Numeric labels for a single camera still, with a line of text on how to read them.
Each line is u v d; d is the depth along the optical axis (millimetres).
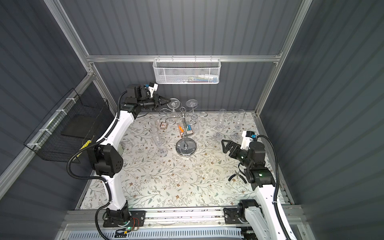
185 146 985
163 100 801
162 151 978
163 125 1114
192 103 838
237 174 881
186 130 1116
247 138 664
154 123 1096
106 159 525
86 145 694
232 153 653
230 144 653
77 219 757
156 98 744
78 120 781
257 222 552
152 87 784
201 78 911
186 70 1238
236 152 654
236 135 1051
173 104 826
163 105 781
